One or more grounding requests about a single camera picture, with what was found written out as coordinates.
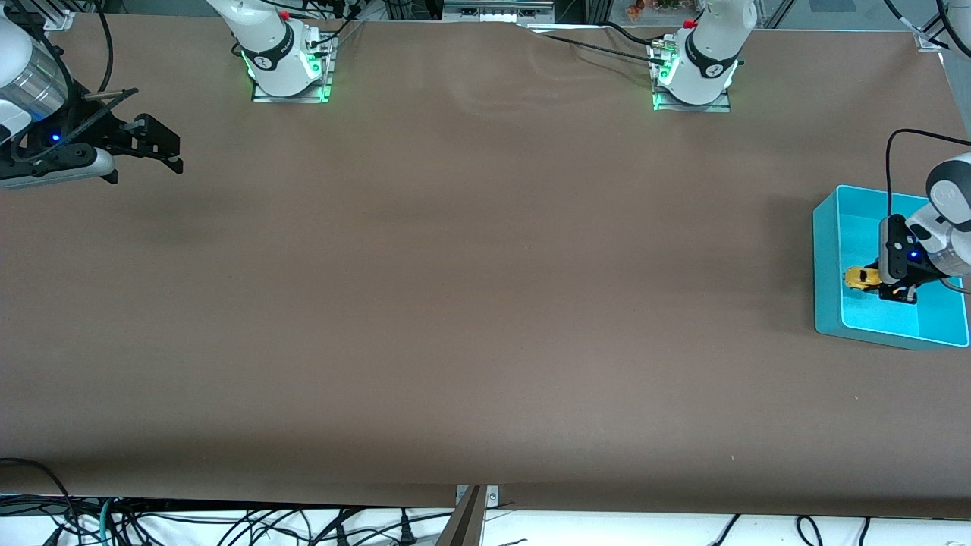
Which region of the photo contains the teal plastic bin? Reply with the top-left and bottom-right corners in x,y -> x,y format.
812,185 -> 970,350

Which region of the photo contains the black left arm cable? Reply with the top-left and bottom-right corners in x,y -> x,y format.
886,127 -> 971,221

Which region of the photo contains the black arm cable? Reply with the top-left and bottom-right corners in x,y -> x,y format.
886,127 -> 971,221
8,0 -> 141,164

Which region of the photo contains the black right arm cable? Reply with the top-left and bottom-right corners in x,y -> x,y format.
8,0 -> 141,164

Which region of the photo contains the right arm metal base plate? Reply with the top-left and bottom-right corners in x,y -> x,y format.
252,34 -> 335,104

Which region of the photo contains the black base connector cable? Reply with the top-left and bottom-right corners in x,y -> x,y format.
307,15 -> 365,54

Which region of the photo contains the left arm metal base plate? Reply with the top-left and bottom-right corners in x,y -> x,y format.
652,89 -> 733,113

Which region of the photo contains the black looped floor cable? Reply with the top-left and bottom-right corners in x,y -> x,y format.
0,457 -> 77,546

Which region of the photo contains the short black tabletop cable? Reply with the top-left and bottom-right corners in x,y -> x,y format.
603,21 -> 668,50

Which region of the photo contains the aluminium frame beam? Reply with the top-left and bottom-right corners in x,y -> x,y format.
442,0 -> 556,24

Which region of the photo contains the long black tabletop cable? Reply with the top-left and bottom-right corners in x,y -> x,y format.
523,23 -> 672,69

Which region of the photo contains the dark table support post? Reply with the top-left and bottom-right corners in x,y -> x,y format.
435,485 -> 486,546

